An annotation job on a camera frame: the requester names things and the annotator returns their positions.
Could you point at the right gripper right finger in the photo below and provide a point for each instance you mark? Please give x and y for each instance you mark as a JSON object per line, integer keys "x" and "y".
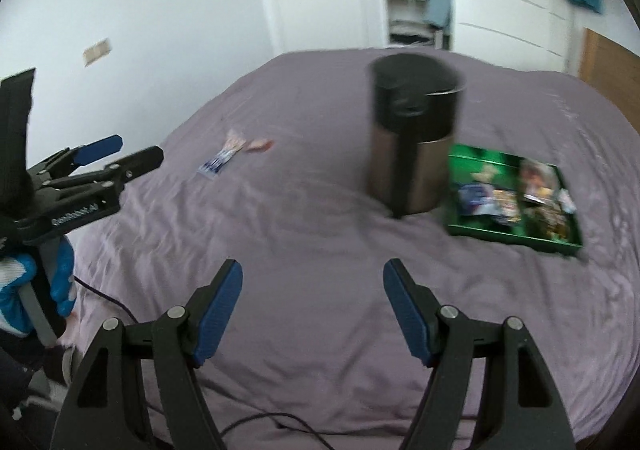
{"x": 497, "y": 364}

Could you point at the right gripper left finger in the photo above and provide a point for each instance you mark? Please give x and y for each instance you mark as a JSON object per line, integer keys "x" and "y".
{"x": 105, "y": 407}

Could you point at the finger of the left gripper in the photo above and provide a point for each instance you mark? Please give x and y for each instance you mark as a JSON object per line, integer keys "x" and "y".
{"x": 113, "y": 175}
{"x": 64, "y": 162}

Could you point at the cereal yogurt snack bag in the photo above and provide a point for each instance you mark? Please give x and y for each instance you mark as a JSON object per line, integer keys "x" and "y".
{"x": 233, "y": 145}

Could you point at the red brown snack bar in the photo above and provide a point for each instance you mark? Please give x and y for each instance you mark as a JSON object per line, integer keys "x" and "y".
{"x": 258, "y": 146}

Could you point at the brown snack packet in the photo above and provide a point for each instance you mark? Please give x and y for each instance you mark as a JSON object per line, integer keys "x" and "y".
{"x": 548, "y": 221}

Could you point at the clear bag dried fruit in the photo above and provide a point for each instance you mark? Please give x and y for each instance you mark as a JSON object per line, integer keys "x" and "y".
{"x": 506, "y": 206}

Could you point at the white blue snack packet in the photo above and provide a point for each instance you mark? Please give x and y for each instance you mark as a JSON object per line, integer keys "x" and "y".
{"x": 477, "y": 199}

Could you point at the blue white gloved hand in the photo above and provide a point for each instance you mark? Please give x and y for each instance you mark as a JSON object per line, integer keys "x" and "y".
{"x": 19, "y": 269}

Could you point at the grey purple bed cover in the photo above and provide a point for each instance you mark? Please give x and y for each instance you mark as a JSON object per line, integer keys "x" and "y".
{"x": 313, "y": 333}

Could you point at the wooden headboard panel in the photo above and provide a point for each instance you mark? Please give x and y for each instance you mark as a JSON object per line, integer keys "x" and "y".
{"x": 614, "y": 72}

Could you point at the wall switch plate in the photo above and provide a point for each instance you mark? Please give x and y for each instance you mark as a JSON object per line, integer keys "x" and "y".
{"x": 97, "y": 51}

